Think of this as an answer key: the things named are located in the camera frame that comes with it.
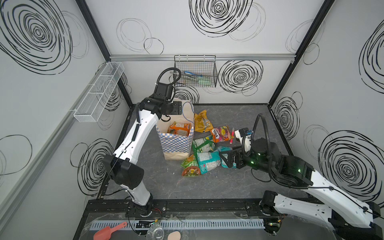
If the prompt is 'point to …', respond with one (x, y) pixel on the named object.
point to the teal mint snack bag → (224, 148)
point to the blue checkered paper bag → (176, 135)
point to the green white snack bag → (202, 145)
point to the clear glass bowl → (156, 232)
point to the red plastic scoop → (104, 233)
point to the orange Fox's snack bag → (179, 128)
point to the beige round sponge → (174, 235)
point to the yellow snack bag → (202, 124)
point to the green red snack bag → (191, 167)
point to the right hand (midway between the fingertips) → (224, 152)
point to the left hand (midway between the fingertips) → (174, 106)
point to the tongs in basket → (191, 75)
